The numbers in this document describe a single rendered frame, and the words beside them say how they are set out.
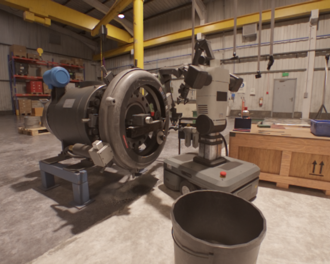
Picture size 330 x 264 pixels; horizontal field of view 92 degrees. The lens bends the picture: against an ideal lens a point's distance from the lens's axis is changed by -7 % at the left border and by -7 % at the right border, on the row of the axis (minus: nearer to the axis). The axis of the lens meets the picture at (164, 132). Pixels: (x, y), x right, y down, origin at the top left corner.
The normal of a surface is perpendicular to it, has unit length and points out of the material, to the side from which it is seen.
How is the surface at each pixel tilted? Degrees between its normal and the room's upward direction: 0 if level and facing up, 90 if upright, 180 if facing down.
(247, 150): 90
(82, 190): 90
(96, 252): 0
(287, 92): 90
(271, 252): 0
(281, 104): 90
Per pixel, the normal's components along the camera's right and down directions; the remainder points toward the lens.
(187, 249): -0.73, 0.16
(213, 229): -0.19, 0.11
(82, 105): -0.44, -0.26
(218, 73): 0.60, 0.13
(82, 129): -0.48, 0.32
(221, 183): -0.22, -0.64
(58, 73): 0.88, 0.07
